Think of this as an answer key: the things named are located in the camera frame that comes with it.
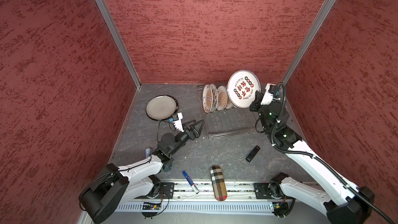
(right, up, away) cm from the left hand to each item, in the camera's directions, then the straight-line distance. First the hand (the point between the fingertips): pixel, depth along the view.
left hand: (201, 123), depth 76 cm
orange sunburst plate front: (+4, +13, +27) cm, 30 cm away
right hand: (+25, +15, -5) cm, 29 cm away
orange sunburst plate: (+14, +13, +24) cm, 31 cm away
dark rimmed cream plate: (-28, +7, +27) cm, 39 cm away
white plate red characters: (+21, +18, +1) cm, 28 cm away
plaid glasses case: (+8, -29, -2) cm, 30 cm away
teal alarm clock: (-18, -25, +5) cm, 31 cm away
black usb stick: (+29, -19, +11) cm, 37 cm away
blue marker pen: (-6, -29, 0) cm, 30 cm away
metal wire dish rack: (+16, -3, +23) cm, 29 cm away
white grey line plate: (-28, +7, +27) cm, 39 cm away
